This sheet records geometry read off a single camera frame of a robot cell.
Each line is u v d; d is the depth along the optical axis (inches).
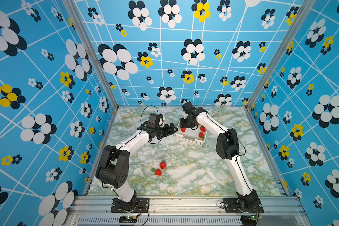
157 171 32.6
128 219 28.4
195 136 39.0
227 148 24.2
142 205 28.6
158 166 34.7
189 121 34.3
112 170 17.9
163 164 34.1
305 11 27.1
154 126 27.8
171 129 31.7
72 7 27.1
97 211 30.1
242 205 25.4
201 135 39.1
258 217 26.1
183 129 41.1
